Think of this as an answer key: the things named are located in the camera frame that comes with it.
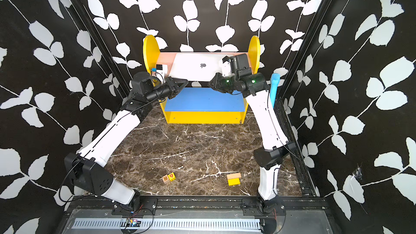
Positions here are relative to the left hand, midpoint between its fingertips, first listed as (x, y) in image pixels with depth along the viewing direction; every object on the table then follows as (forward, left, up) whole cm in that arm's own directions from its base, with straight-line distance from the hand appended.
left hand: (188, 78), depth 68 cm
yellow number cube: (-28, +11, -39) cm, 50 cm away
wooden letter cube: (-29, +14, -40) cm, 51 cm away
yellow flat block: (-31, -21, -43) cm, 57 cm away
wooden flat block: (-28, -21, -43) cm, 55 cm away
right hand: (0, -8, -2) cm, 8 cm away
